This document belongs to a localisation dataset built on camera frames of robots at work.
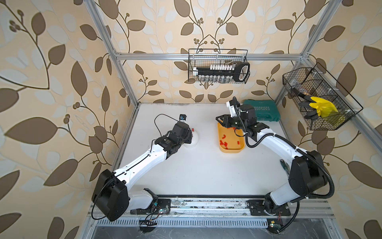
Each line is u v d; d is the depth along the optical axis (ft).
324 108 2.24
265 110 3.66
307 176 1.43
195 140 2.99
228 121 2.42
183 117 2.35
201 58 2.99
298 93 2.41
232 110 2.57
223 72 2.77
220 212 2.42
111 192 1.32
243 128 2.10
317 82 2.58
